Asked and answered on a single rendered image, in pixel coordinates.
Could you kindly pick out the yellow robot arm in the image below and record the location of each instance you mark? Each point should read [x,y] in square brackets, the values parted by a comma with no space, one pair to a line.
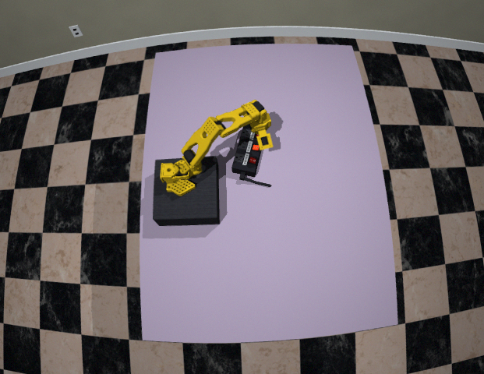
[174,174]

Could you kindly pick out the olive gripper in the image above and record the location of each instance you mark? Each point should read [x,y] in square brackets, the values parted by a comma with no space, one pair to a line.
[263,139]

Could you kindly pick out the black power strip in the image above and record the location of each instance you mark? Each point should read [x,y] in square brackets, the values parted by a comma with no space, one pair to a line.
[247,156]

